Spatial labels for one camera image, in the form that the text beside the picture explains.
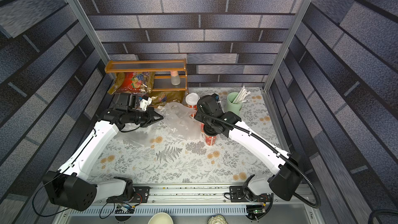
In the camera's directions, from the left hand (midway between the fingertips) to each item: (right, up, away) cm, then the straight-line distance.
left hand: (163, 116), depth 74 cm
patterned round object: (+26, -45, -7) cm, 53 cm away
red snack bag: (-22, +19, +21) cm, 36 cm away
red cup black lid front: (+24, -14, +9) cm, 29 cm away
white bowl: (+1, -44, -8) cm, 45 cm away
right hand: (+16, +2, +2) cm, 16 cm away
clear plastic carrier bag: (+6, -4, +10) cm, 12 cm away
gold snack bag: (-9, +10, +33) cm, 35 cm away
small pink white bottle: (+2, +22, +24) cm, 33 cm away
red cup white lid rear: (+13, +8, +18) cm, 23 cm away
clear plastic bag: (-21, -15, +21) cm, 33 cm away
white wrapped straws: (+43, +9, +20) cm, 48 cm away
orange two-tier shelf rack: (-1, +25, +23) cm, 34 cm away
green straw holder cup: (+40, +3, +19) cm, 44 cm away
